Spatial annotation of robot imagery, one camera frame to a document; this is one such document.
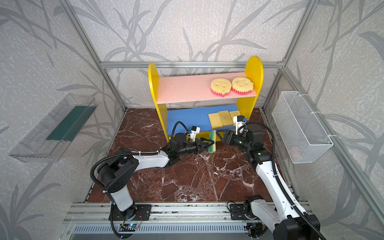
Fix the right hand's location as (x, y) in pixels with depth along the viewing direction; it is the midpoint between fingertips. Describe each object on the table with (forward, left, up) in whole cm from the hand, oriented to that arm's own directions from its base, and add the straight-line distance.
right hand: (221, 128), depth 75 cm
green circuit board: (-40, +47, -28) cm, 67 cm away
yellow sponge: (+16, -5, -11) cm, 20 cm away
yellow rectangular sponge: (+20, -11, -11) cm, 25 cm away
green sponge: (-2, +4, -6) cm, 7 cm away
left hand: (-4, +3, -6) cm, 8 cm away
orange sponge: (+13, +1, -11) cm, 17 cm away
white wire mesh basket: (-11, -33, +9) cm, 35 cm away
